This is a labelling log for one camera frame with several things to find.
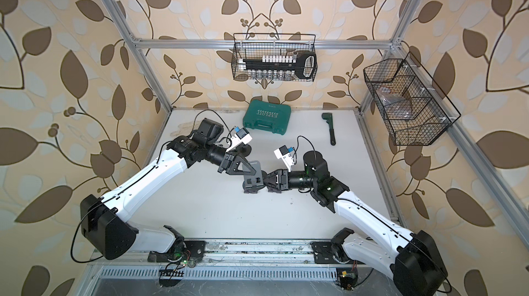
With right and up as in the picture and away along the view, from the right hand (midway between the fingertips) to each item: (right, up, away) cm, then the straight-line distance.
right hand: (261, 182), depth 68 cm
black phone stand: (-2, +1, -6) cm, 6 cm away
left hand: (-3, +5, -6) cm, 8 cm away
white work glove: (-44, +18, +44) cm, 64 cm away
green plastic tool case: (+1, +25, +44) cm, 50 cm away
